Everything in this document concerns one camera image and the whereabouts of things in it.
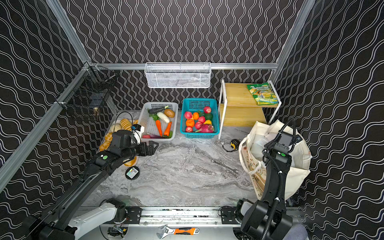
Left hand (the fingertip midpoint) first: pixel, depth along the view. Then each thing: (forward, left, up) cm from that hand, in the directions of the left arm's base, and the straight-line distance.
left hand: (154, 144), depth 75 cm
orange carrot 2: (+26, 0, -19) cm, 32 cm away
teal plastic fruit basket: (+36, -22, -17) cm, 45 cm away
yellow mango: (+31, -28, -17) cm, 45 cm away
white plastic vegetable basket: (+35, +8, -19) cm, 41 cm away
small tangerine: (+37, -19, -16) cm, 45 cm away
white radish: (+36, +5, -17) cm, 40 cm away
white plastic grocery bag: (+4, -53, -4) cm, 53 cm away
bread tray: (+37, +29, -19) cm, 51 cm away
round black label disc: (-7, +17, -21) cm, 28 cm away
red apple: (+34, -14, -13) cm, 39 cm away
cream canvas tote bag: (-5, -46, 0) cm, 47 cm away
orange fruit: (+30, -15, -17) cm, 38 cm away
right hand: (+3, -63, -3) cm, 63 cm away
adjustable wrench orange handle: (-33, -7, -23) cm, 41 cm away
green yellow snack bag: (+26, -56, +12) cm, 63 cm away
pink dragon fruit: (+22, -26, -14) cm, 37 cm away
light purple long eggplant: (+18, +10, -17) cm, 27 cm away
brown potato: (+39, +1, -16) cm, 43 cm away
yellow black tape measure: (+15, -45, -21) cm, 52 cm away
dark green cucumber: (+41, +11, -14) cm, 44 cm away
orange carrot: (+30, +8, -20) cm, 37 cm away
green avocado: (+37, -28, -17) cm, 49 cm away
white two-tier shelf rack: (+20, -42, +6) cm, 46 cm away
